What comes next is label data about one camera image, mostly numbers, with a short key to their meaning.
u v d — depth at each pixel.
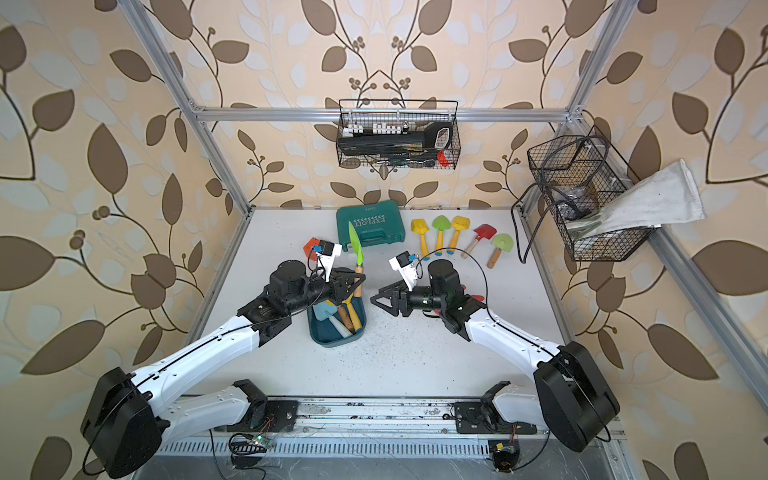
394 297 0.68
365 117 0.91
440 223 1.15
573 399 0.41
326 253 0.66
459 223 1.15
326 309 0.91
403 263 0.69
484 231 1.12
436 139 0.87
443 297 0.63
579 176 0.86
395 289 0.76
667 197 0.57
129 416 0.39
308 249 1.02
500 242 1.09
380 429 0.74
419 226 1.14
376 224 1.09
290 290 0.59
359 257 0.73
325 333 0.87
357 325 0.88
